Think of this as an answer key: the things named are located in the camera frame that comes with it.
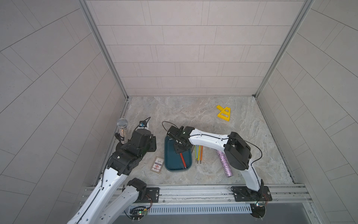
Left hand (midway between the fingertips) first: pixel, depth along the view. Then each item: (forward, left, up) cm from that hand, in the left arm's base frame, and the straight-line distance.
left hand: (154, 136), depth 73 cm
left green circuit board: (-31, +5, -16) cm, 36 cm away
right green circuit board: (-30, -53, -18) cm, 63 cm away
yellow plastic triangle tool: (+29, -47, -17) cm, 58 cm away
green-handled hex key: (-1, -23, -18) cm, 30 cm away
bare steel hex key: (+1, -21, -17) cm, 28 cm away
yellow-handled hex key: (-2, -25, -17) cm, 30 cm away
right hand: (0, -13, -18) cm, 22 cm away
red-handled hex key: (-6, -16, -17) cm, 24 cm away
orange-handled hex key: (-1, -27, -19) cm, 33 cm away
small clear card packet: (-9, 0, -17) cm, 19 cm away
